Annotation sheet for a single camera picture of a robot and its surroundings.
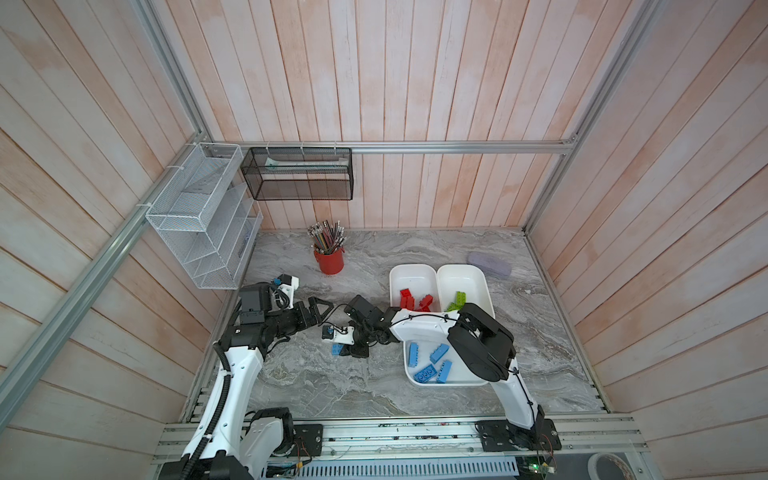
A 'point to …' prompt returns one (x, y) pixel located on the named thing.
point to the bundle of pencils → (328, 238)
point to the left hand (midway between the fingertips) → (322, 316)
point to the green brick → (460, 300)
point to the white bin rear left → (420, 279)
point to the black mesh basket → (300, 173)
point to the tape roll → (605, 466)
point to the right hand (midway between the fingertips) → (342, 345)
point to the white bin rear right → (467, 278)
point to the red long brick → (407, 301)
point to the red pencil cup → (331, 264)
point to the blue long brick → (413, 354)
